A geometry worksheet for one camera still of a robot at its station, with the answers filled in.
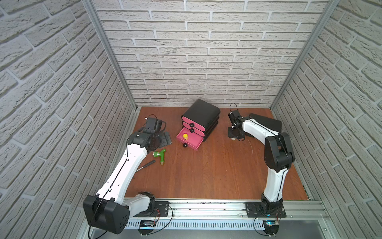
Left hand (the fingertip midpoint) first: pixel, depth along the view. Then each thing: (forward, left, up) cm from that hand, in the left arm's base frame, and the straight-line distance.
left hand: (164, 138), depth 78 cm
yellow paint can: (+12, -11, -16) cm, 22 cm away
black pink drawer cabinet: (+14, -20, -3) cm, 24 cm away
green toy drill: (-1, +7, -17) cm, 18 cm away
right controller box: (-38, -54, -19) cm, 69 cm away
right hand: (+12, -44, -14) cm, 48 cm away
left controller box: (-37, +7, -22) cm, 44 cm away
